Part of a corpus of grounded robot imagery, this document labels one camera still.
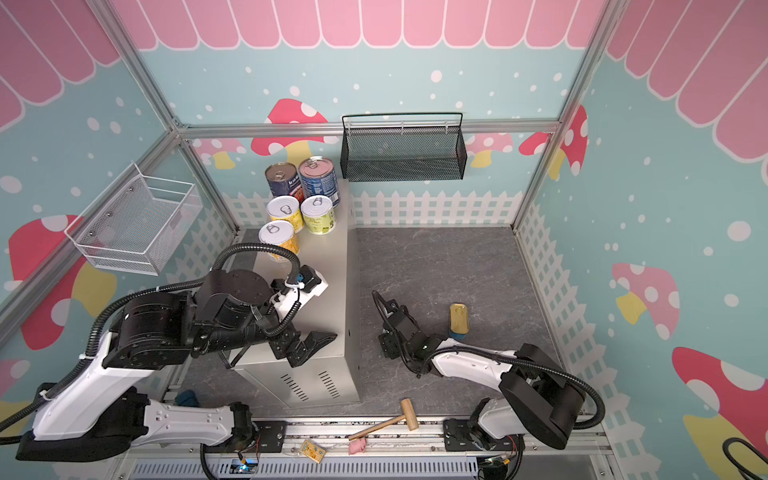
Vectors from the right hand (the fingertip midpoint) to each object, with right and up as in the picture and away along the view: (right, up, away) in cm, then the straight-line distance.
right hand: (390, 332), depth 88 cm
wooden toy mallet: (+5, -18, -11) cm, 22 cm away
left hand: (-14, +10, -33) cm, 37 cm away
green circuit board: (-36, -29, -15) cm, 48 cm away
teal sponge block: (-53, -15, -9) cm, 56 cm away
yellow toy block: (-19, -24, -16) cm, 35 cm away
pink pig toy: (-8, -23, -16) cm, 29 cm away
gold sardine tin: (+22, +2, +7) cm, 23 cm away
